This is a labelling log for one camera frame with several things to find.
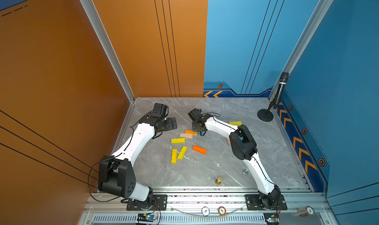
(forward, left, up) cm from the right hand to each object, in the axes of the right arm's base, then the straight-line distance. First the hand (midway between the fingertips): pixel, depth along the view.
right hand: (197, 127), depth 104 cm
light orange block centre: (-7, +4, +5) cm, 10 cm away
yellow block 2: (-22, +14, +1) cm, 26 cm away
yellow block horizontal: (-12, +13, +2) cm, 17 cm away
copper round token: (-49, -12, 0) cm, 51 cm away
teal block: (-25, -20, +28) cm, 43 cm away
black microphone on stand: (+10, -51, +1) cm, 52 cm away
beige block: (-29, -13, +31) cm, 45 cm away
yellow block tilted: (-20, +10, +2) cm, 22 cm away
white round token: (-49, -4, 0) cm, 50 cm away
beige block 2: (-8, +8, +2) cm, 11 cm away
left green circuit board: (-52, +25, -1) cm, 58 cm away
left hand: (-8, +17, +15) cm, 24 cm away
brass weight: (-37, -11, +4) cm, 39 cm away
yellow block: (+4, -29, 0) cm, 30 cm away
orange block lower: (-18, -2, +1) cm, 18 cm away
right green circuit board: (-52, -36, -3) cm, 63 cm away
